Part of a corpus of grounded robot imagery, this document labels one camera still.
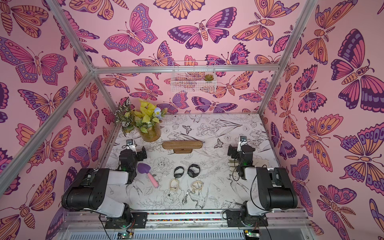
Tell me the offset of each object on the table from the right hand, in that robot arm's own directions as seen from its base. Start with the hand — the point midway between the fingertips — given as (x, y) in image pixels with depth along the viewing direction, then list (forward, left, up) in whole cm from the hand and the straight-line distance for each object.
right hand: (239, 144), depth 94 cm
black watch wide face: (-17, +30, -3) cm, 35 cm away
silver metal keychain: (-32, +33, -7) cm, 46 cm away
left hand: (-2, +64, 0) cm, 64 cm away
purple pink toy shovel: (-14, +58, -6) cm, 60 cm away
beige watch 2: (-23, +26, -8) cm, 36 cm away
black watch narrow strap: (-18, +37, -6) cm, 42 cm away
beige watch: (-24, +39, -7) cm, 46 cm away
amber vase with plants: (+6, +57, +15) cm, 59 cm away
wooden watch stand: (-2, +36, +1) cm, 36 cm away
